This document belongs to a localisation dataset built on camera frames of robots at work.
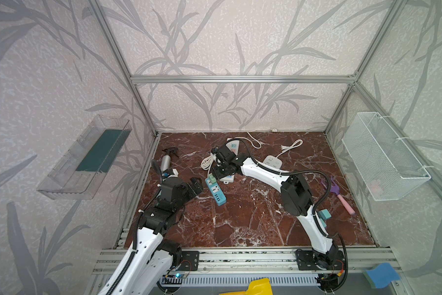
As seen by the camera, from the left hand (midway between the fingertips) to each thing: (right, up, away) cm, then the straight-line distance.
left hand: (197, 178), depth 77 cm
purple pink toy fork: (+68, -8, +17) cm, 71 cm away
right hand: (+7, +3, +17) cm, 18 cm away
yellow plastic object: (+25, -39, -9) cm, 48 cm away
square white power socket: (+38, +5, +26) cm, 46 cm away
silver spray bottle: (-23, +5, +26) cm, 35 cm away
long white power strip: (+15, +15, +34) cm, 40 cm away
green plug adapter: (+5, -2, +14) cm, 15 cm away
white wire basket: (+68, +6, -15) cm, 70 cm away
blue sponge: (+72, -36, -7) cm, 81 cm away
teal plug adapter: (+58, -18, +7) cm, 61 cm away
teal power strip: (+7, -9, +14) cm, 18 cm away
